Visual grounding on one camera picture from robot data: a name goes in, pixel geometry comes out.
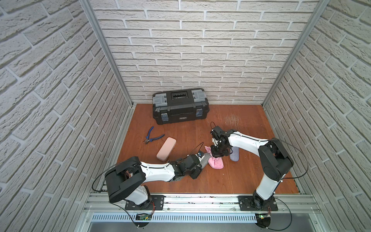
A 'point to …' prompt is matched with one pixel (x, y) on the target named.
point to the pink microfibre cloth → (217, 163)
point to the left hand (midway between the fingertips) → (199, 165)
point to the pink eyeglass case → (165, 152)
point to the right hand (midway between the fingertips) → (216, 155)
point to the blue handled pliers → (148, 138)
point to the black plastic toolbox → (180, 105)
